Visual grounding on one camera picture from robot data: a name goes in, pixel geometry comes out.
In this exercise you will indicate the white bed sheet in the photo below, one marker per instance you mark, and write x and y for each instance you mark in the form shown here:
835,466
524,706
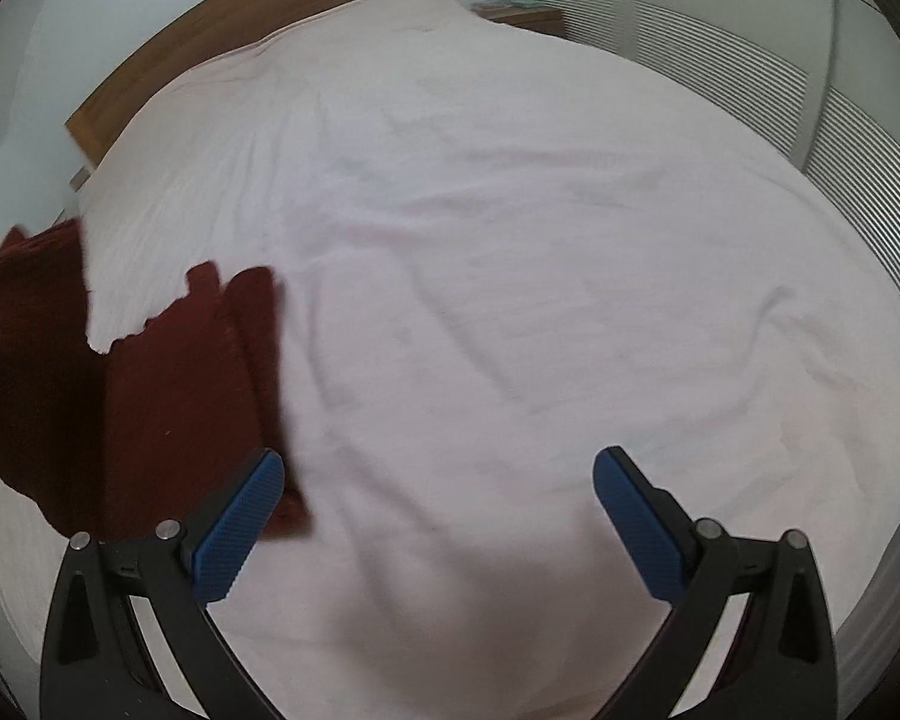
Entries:
500,253

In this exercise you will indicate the dark red knitted sweater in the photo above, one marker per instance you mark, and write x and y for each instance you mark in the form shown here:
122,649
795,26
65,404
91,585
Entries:
113,443

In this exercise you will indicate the wooden headboard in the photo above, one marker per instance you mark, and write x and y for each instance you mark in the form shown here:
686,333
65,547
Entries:
211,28

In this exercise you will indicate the white wardrobe doors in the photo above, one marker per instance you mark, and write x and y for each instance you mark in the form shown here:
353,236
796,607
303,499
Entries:
819,79

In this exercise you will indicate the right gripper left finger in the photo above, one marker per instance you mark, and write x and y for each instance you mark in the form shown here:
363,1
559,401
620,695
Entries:
95,662

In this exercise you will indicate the wooden nightstand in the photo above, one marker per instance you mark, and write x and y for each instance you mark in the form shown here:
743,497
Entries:
536,18

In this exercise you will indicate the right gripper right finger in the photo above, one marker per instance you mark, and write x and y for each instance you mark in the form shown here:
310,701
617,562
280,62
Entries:
781,662

